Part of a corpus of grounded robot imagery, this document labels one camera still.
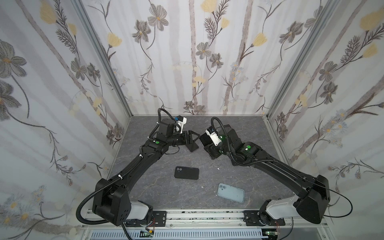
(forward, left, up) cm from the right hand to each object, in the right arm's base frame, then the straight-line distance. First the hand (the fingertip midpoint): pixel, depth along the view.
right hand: (208, 140), depth 75 cm
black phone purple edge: (+10, +8, -25) cm, 28 cm away
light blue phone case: (-19, -15, -23) cm, 33 cm away
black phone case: (-8, +11, -26) cm, 29 cm away
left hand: (+3, +7, +2) cm, 8 cm away
